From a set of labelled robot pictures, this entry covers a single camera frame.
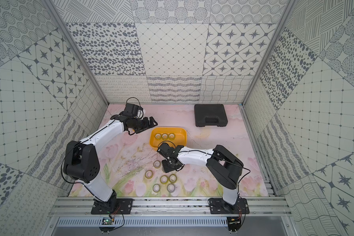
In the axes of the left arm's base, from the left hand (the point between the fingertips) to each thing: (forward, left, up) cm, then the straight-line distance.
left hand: (151, 123), depth 90 cm
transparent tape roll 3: (0, -12, -14) cm, 18 cm away
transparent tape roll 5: (-28, -14, -16) cm, 35 cm away
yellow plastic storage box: (-1, -18, -9) cm, 20 cm away
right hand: (-23, -12, -15) cm, 30 cm away
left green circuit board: (-49, +17, -17) cm, 54 cm away
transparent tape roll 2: (0, -7, -14) cm, 16 cm away
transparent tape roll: (0, -2, -14) cm, 14 cm away
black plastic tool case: (+16, -40, -9) cm, 44 cm away
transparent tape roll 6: (-26, 0, -15) cm, 30 cm away
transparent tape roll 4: (-20, -4, -15) cm, 25 cm away
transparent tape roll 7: (-29, -9, -15) cm, 34 cm away
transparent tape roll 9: (-33, -13, -15) cm, 39 cm away
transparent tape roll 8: (-33, -6, -15) cm, 37 cm away
